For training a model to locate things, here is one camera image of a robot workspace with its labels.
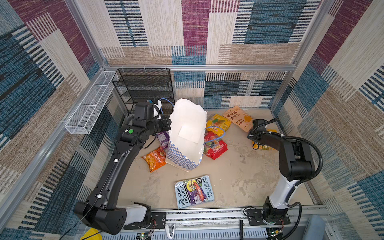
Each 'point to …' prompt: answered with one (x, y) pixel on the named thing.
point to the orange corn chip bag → (156, 159)
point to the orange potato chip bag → (239, 118)
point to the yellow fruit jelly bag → (218, 125)
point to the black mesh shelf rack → (139, 85)
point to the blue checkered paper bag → (186, 141)
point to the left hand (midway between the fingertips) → (172, 118)
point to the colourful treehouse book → (194, 191)
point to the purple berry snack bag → (163, 137)
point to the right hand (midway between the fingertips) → (255, 137)
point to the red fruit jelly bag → (214, 145)
